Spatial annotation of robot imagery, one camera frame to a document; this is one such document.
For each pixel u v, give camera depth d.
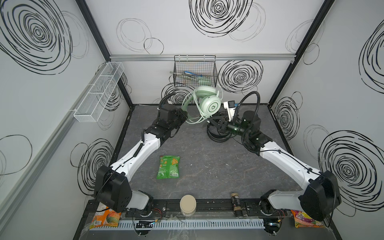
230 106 0.64
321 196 0.40
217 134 1.02
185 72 0.92
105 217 0.69
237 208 0.72
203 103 0.63
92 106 0.89
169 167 0.84
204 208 0.75
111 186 0.41
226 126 0.64
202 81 0.87
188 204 0.69
